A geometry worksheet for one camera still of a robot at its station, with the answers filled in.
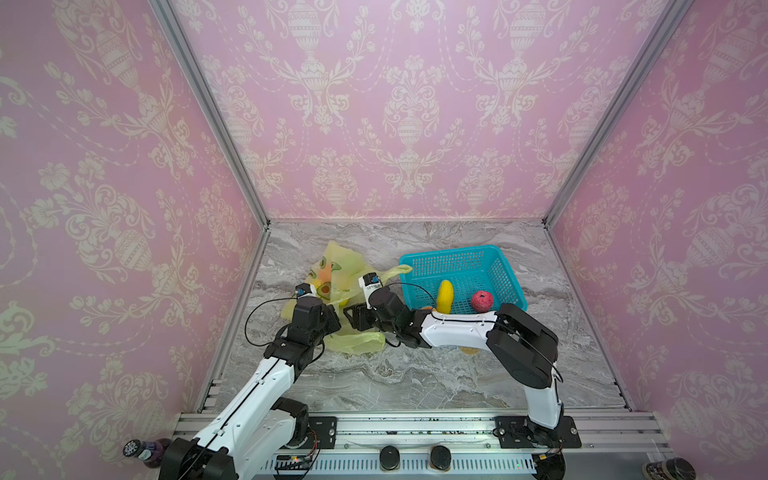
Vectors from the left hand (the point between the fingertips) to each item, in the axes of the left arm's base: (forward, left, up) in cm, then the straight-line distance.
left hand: (336, 311), depth 85 cm
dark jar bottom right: (-35, -75, +1) cm, 82 cm away
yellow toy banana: (+9, -33, -5) cm, 34 cm away
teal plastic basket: (+22, -43, -9) cm, 49 cm away
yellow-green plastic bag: (+9, +1, +3) cm, 10 cm away
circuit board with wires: (-34, +8, -14) cm, 38 cm away
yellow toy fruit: (+6, -27, -7) cm, 29 cm away
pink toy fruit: (+7, -44, -4) cm, 45 cm away
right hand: (+1, -4, 0) cm, 4 cm away
